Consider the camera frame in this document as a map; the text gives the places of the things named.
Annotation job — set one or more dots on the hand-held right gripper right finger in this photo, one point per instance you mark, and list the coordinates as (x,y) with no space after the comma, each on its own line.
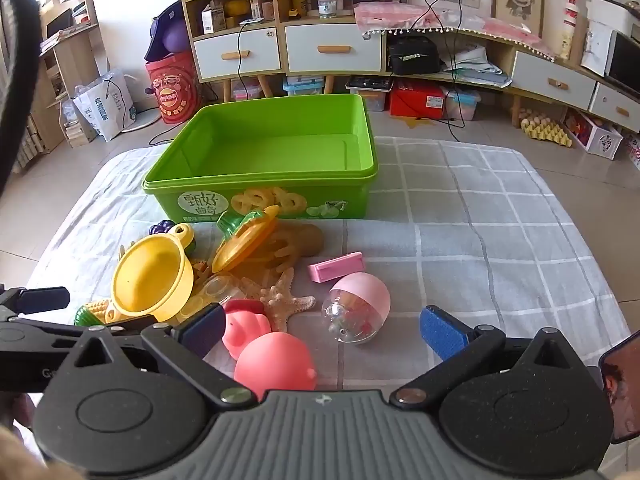
(442,330)

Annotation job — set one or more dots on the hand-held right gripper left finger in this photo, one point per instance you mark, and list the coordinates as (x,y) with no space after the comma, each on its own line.
(202,325)

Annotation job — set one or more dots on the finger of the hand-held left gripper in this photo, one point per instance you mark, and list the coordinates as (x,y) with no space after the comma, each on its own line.
(50,331)
(42,298)

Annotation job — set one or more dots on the toy corn cob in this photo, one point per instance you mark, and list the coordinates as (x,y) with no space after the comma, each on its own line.
(95,310)

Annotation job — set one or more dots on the yellow toy pot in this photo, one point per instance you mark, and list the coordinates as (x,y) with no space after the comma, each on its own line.
(150,280)

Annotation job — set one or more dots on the beige starfish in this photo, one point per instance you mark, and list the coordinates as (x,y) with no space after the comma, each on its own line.
(277,302)

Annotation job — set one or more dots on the pink toy pig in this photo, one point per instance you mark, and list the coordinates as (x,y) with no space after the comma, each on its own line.
(275,360)

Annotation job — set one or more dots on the pink rectangular block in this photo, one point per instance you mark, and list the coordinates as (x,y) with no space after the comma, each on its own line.
(335,267)

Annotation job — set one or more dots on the green plastic storage box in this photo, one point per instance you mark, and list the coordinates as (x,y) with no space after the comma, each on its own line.
(275,130)

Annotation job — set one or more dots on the pink rubber toy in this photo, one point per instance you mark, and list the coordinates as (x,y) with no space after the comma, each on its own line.
(240,325)

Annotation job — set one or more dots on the clear plastic jar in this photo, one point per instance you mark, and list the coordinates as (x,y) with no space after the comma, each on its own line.
(220,287)

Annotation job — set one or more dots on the tan fuzzy clothing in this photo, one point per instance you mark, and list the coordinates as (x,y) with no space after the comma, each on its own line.
(17,455)

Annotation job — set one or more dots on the pink clear capsule egg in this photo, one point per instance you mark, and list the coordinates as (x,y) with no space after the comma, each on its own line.
(355,305)

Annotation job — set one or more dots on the purple toy grapes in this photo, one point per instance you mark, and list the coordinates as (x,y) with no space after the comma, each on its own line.
(161,227)

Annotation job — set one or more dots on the grey checkered blanket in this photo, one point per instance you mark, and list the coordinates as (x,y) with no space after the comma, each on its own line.
(500,235)

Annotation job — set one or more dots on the tan hand-shaped toy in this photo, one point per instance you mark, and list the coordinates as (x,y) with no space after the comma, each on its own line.
(305,240)

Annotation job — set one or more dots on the smartphone in dark case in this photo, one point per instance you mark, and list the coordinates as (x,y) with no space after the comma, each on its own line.
(622,390)

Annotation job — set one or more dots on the white round fan base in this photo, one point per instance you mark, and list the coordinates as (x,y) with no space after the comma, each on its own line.
(142,122)

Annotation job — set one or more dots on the white paper bag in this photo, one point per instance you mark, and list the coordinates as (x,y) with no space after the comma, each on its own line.
(105,105)

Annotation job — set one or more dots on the yellow egg tray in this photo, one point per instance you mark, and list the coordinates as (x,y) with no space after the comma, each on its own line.
(545,130)

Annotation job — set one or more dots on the clear bin with white lid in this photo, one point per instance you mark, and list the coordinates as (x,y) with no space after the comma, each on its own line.
(462,105)

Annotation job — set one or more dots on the red cardboard box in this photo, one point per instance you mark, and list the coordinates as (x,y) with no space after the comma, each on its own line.
(417,100)

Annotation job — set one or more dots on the red printed bucket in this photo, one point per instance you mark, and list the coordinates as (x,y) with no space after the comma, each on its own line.
(172,90)

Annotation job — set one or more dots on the wooden desk shelf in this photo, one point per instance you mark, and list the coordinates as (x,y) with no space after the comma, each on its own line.
(70,60)

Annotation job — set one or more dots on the small clear storage bin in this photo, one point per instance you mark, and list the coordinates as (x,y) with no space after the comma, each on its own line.
(247,89)

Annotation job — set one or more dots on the white patterned box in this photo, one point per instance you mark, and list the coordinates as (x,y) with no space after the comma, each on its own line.
(595,135)

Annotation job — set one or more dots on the clear bin with dark lid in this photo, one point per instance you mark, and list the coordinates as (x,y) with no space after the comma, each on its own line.
(367,92)

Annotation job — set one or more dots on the clear bin with blue lid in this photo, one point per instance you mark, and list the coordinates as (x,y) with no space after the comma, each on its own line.
(302,85)

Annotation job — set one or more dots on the folded light clothes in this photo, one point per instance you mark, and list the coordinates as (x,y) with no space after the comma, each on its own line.
(475,65)

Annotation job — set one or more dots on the long wooden media cabinet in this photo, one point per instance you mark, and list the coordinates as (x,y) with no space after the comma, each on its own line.
(545,80)

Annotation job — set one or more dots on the black bag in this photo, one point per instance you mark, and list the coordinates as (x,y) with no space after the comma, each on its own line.
(414,55)

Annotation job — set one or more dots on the purple cap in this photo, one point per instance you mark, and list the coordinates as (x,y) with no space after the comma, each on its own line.
(167,30)

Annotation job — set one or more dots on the wooden cabinet with white drawers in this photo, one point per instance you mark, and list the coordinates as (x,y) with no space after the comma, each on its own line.
(332,50)

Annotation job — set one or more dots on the pink tasselled cloth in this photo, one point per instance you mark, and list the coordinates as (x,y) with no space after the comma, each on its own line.
(440,20)

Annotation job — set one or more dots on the black microwave oven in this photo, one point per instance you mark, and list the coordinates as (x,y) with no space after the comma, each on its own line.
(625,60)

